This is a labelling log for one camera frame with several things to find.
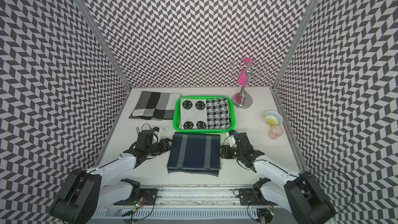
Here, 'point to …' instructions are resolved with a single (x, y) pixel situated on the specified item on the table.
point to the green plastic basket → (176, 115)
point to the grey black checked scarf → (155, 106)
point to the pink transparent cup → (275, 131)
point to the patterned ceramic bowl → (272, 117)
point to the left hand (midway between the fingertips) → (172, 145)
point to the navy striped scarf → (195, 153)
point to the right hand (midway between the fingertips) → (221, 153)
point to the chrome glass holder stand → (241, 100)
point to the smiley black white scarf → (199, 113)
